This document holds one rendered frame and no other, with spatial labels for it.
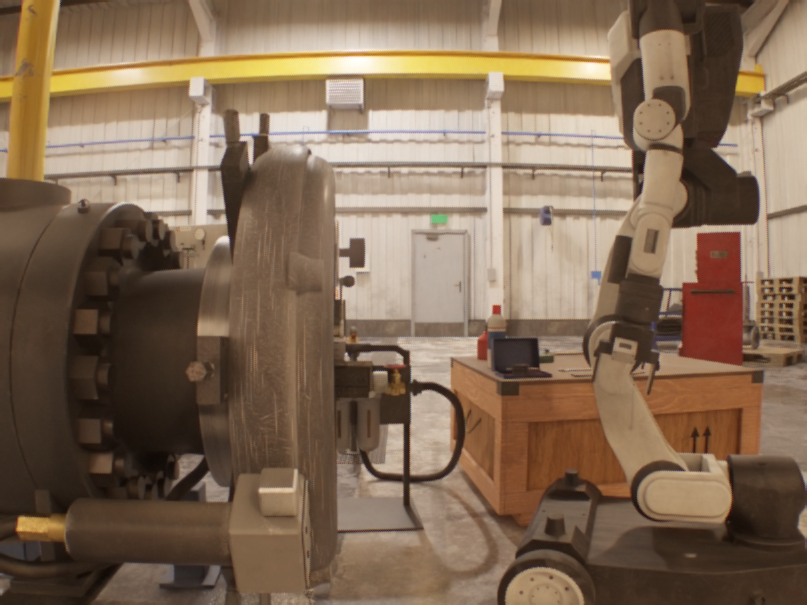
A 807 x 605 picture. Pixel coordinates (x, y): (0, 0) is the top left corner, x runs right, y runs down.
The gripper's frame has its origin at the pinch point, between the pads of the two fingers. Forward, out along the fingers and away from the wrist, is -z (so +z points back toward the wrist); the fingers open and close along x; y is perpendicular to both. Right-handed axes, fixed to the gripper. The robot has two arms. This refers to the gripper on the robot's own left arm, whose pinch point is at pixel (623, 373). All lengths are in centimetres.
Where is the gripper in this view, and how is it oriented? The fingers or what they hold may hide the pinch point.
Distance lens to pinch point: 117.3
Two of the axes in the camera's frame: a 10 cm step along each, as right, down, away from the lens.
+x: -9.1, -2.0, 3.6
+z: 1.8, -9.8, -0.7
